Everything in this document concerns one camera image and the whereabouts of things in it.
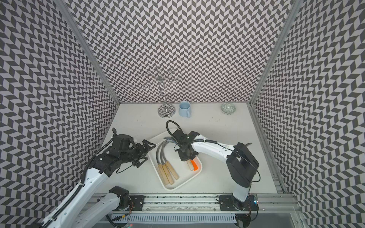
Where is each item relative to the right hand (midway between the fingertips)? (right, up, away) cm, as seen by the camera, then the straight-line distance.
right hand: (187, 159), depth 83 cm
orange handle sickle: (+4, -4, 0) cm, 6 cm away
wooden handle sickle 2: (-16, +5, +9) cm, 19 cm away
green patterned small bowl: (+32, +31, +29) cm, 53 cm away
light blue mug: (-2, +30, +24) cm, 39 cm away
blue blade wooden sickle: (+1, -2, -2) cm, 3 cm away
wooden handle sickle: (-17, -5, +2) cm, 17 cm away
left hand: (-18, +6, -9) cm, 21 cm away
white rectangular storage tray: (-5, -6, +2) cm, 8 cm away
